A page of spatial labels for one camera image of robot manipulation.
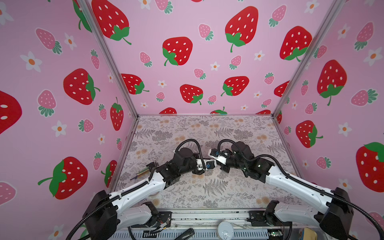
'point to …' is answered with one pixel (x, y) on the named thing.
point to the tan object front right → (309, 234)
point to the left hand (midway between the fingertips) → (208, 155)
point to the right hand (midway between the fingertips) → (212, 155)
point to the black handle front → (189, 233)
